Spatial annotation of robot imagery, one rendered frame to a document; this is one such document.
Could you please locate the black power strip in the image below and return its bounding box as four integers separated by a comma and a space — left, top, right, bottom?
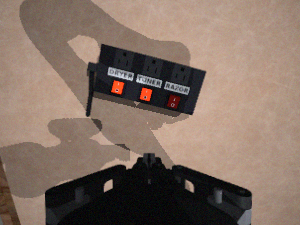
86, 44, 206, 117

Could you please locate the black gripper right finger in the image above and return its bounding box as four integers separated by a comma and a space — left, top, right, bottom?
149, 153, 252, 225

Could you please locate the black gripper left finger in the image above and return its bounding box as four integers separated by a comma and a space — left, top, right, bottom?
45, 153, 149, 225

